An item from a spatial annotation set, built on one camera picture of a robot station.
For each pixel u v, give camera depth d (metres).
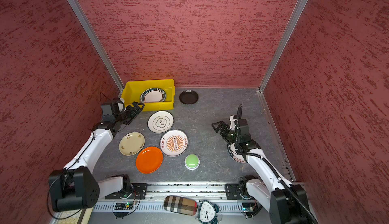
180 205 0.68
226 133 0.74
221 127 0.74
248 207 0.71
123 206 0.72
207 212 0.66
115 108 0.65
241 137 0.63
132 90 1.17
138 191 0.73
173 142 0.92
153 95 1.14
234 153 0.61
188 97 1.14
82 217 0.66
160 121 1.00
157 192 0.76
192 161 0.83
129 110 0.74
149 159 0.83
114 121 0.62
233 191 0.74
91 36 0.89
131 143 0.90
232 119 0.79
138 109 0.76
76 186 0.40
